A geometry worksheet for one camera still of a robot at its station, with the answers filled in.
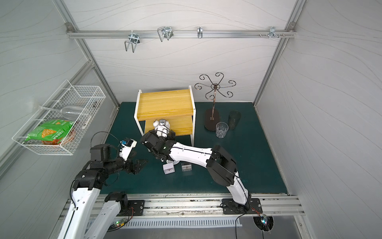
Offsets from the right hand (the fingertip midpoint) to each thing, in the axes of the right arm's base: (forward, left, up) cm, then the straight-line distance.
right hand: (161, 130), depth 83 cm
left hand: (-16, +7, 0) cm, 18 cm away
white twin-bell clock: (-12, -7, -15) cm, 21 cm away
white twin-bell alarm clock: (-1, +1, +7) cm, 7 cm away
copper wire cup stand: (+24, -30, -14) cm, 41 cm away
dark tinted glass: (+16, -44, -7) cm, 47 cm away
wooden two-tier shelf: (+5, -10, +14) cm, 18 cm away
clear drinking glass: (+14, -37, -16) cm, 42 cm away
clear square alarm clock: (-15, -15, -15) cm, 25 cm away
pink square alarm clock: (-16, -5, -13) cm, 22 cm away
